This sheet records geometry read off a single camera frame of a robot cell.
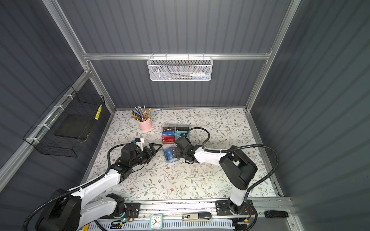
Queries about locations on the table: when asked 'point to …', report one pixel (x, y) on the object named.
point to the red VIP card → (168, 139)
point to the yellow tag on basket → (99, 112)
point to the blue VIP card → (169, 134)
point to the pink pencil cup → (146, 126)
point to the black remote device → (275, 214)
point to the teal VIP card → (178, 133)
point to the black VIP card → (168, 129)
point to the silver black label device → (201, 216)
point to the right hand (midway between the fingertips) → (180, 151)
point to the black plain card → (182, 128)
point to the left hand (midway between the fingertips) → (159, 148)
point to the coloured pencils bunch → (140, 114)
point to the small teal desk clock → (156, 221)
